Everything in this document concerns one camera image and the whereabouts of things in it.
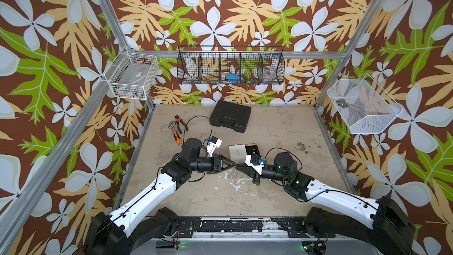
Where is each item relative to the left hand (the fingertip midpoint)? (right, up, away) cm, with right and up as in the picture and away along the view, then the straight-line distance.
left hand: (234, 164), depth 70 cm
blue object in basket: (+1, +41, +24) cm, 47 cm away
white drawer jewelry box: (+3, +1, +24) cm, 24 cm away
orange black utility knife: (-32, +8, +33) cm, 47 cm away
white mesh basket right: (+63, +24, +12) cm, 68 cm away
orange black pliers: (-34, +19, +42) cm, 57 cm away
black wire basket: (0, +50, +30) cm, 58 cm away
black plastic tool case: (0, +22, +45) cm, 50 cm away
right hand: (+1, -1, +1) cm, 2 cm away
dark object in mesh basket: (+55, +27, +16) cm, 63 cm away
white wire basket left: (-49, +40, +16) cm, 66 cm away
